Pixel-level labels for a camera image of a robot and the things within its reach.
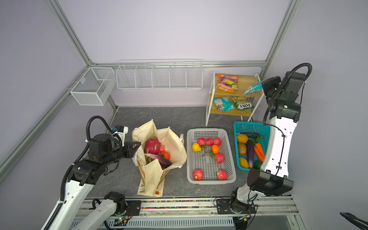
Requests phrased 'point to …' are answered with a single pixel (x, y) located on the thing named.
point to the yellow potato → (242, 138)
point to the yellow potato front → (243, 163)
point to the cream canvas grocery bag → (151, 176)
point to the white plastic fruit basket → (210, 158)
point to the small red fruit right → (217, 141)
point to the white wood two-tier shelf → (235, 95)
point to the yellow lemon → (196, 147)
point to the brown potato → (242, 148)
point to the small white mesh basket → (92, 87)
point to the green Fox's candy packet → (242, 103)
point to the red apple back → (222, 175)
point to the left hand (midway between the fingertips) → (140, 145)
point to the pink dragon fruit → (152, 146)
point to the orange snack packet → (227, 82)
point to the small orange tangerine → (215, 149)
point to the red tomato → (166, 155)
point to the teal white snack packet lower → (224, 104)
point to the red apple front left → (198, 174)
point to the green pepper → (257, 164)
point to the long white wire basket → (163, 74)
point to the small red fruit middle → (209, 142)
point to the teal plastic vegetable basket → (263, 129)
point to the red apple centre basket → (219, 158)
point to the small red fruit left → (201, 141)
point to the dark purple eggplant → (250, 153)
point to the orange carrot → (259, 152)
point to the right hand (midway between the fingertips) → (267, 78)
